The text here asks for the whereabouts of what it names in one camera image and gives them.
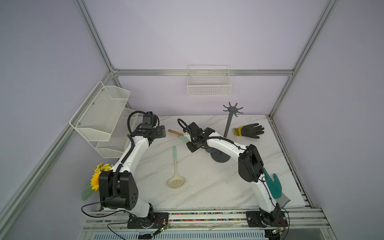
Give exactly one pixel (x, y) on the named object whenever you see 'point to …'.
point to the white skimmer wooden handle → (175, 132)
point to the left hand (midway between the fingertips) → (153, 133)
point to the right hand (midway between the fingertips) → (193, 147)
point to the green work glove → (275, 188)
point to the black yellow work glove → (250, 130)
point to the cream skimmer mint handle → (176, 182)
